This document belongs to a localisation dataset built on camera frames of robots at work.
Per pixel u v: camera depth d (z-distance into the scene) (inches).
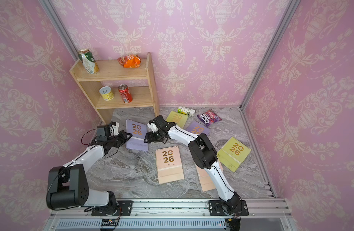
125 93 34.4
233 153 36.6
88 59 28.1
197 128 41.7
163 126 31.1
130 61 30.0
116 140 30.4
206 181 32.9
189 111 44.4
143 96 39.3
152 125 35.3
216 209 28.7
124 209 29.3
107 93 36.2
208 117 43.0
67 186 17.0
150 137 33.5
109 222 28.7
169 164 34.4
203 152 23.0
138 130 38.0
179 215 29.2
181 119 44.4
